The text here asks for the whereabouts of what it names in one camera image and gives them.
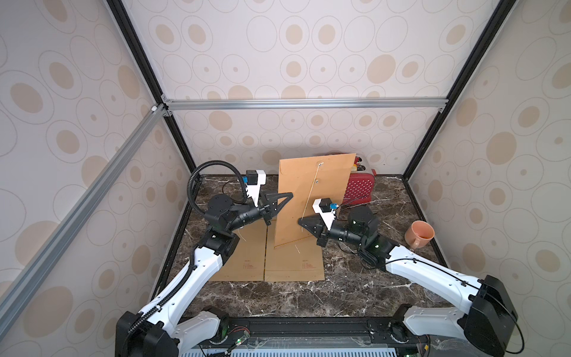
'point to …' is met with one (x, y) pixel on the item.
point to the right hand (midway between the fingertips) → (299, 227)
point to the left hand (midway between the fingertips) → (295, 199)
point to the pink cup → (419, 233)
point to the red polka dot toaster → (360, 186)
